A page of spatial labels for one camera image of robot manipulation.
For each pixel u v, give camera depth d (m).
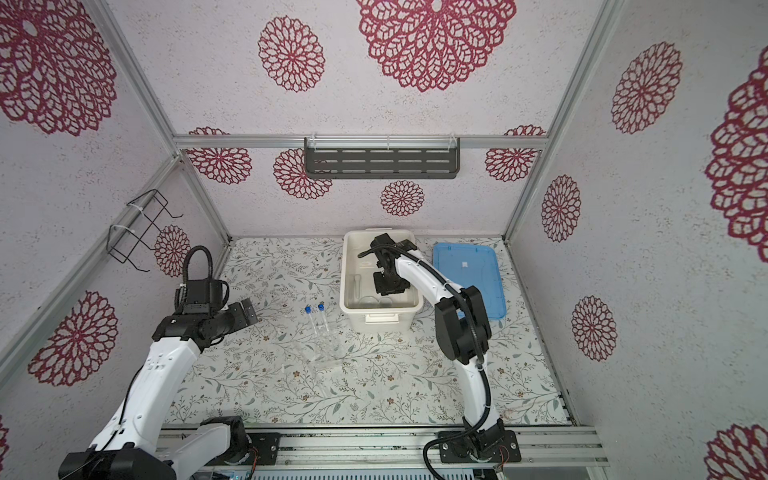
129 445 0.39
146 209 0.80
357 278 1.06
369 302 1.00
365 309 1.00
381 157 0.94
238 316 0.72
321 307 0.83
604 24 0.70
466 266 1.12
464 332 0.55
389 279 0.81
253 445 0.74
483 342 0.57
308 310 0.82
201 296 0.60
